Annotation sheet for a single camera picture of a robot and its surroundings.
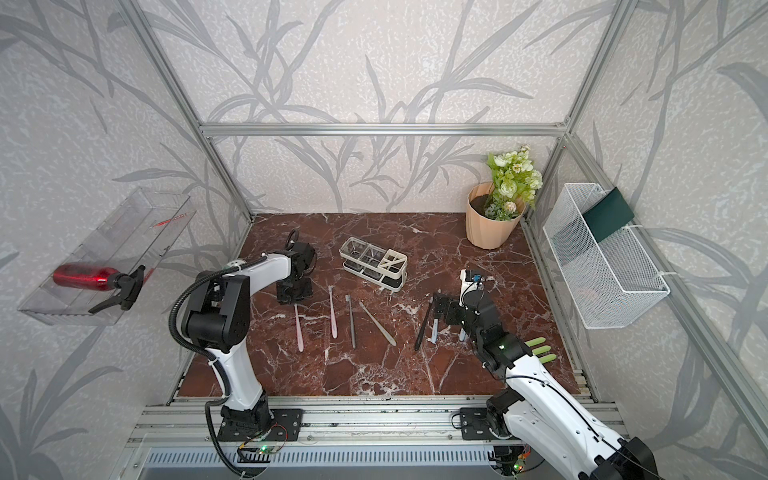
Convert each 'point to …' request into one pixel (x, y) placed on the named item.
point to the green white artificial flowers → (514, 183)
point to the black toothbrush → (422, 332)
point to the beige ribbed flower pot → (482, 230)
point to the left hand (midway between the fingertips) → (299, 300)
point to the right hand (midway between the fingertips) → (448, 293)
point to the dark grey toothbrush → (348, 299)
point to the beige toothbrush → (380, 328)
